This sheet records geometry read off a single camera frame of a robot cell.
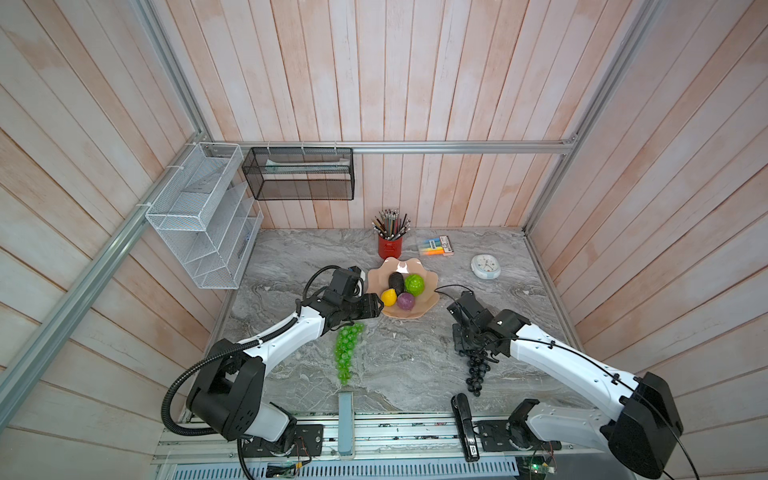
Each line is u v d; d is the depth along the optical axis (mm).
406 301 945
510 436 661
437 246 1144
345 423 721
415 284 953
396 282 986
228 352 446
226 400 423
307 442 732
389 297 944
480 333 603
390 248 1071
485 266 1066
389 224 1032
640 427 387
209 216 705
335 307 656
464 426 729
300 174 1040
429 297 977
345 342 855
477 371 816
